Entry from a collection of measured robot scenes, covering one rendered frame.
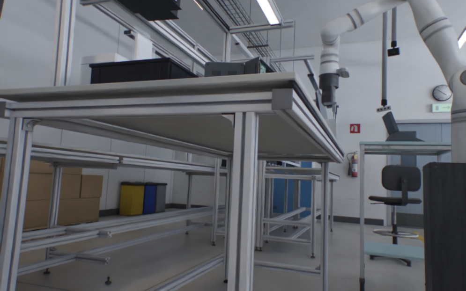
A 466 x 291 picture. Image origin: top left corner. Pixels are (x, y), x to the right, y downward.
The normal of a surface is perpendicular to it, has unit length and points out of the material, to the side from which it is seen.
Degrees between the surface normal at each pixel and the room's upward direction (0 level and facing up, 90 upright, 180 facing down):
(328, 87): 101
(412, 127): 90
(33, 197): 90
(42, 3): 90
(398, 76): 90
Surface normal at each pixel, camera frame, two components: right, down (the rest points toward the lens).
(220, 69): -0.08, -0.10
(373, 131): -0.35, -0.11
